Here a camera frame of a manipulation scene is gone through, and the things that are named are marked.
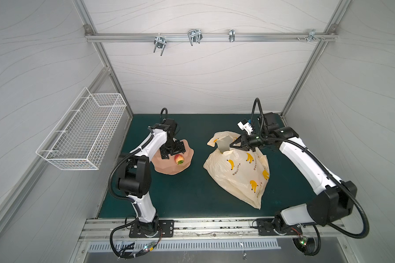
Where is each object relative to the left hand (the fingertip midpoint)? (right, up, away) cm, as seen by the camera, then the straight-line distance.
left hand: (175, 154), depth 89 cm
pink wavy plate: (-4, -7, +2) cm, 9 cm away
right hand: (+28, +6, -15) cm, 32 cm away
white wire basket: (-38, +10, -21) cm, 44 cm away
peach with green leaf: (+1, -3, +4) cm, 5 cm away
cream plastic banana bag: (+34, -7, -16) cm, 38 cm away
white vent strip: (+9, -37, -19) cm, 42 cm away
